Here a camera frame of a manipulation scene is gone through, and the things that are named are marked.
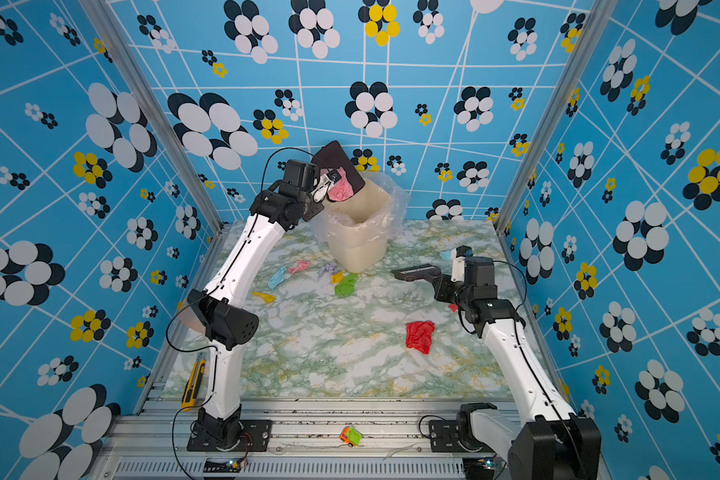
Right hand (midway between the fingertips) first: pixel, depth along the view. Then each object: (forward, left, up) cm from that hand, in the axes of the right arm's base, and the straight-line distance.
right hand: (439, 280), depth 82 cm
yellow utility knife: (-24, +68, -16) cm, 74 cm away
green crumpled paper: (+9, +28, -17) cm, 34 cm away
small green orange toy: (-35, +24, -16) cm, 45 cm away
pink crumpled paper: (+21, +28, +15) cm, 38 cm away
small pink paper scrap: (+18, +46, -16) cm, 51 cm away
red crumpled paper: (-9, +5, -16) cm, 19 cm away
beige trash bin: (+13, +23, +8) cm, 27 cm away
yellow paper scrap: (+13, +31, -15) cm, 36 cm away
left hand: (+20, +37, +16) cm, 45 cm away
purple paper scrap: (+17, +34, -15) cm, 41 cm away
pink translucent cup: (-2, +79, -18) cm, 81 cm away
